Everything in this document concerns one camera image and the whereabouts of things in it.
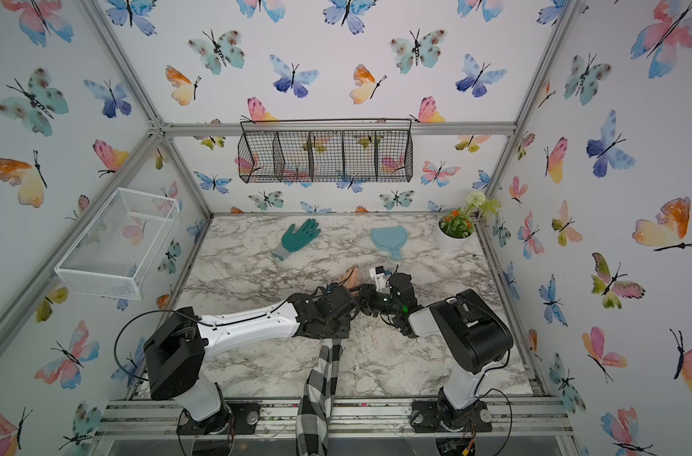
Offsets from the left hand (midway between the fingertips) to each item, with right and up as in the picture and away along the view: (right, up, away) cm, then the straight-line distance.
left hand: (349, 328), depth 83 cm
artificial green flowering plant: (+44, +37, +16) cm, 60 cm away
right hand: (-1, +9, +3) cm, 9 cm away
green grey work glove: (-21, +25, +28) cm, 43 cm away
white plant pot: (+37, +28, +18) cm, 49 cm away
